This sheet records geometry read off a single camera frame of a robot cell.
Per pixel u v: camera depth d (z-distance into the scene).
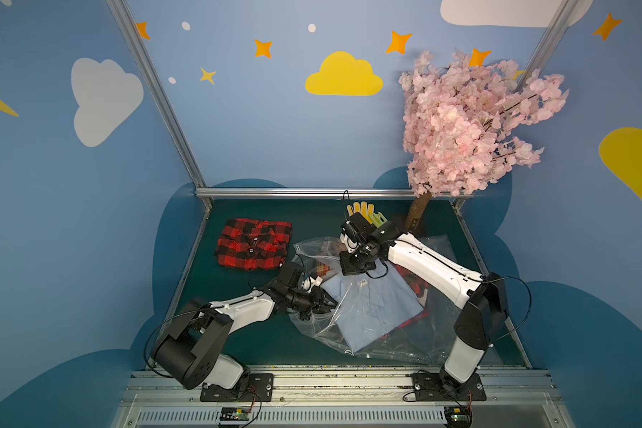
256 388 0.73
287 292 0.71
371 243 0.59
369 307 0.84
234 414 0.72
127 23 0.71
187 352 0.43
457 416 0.73
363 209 1.21
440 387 0.67
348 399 0.74
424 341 0.82
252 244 1.04
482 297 0.45
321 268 0.96
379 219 1.16
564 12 0.69
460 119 0.62
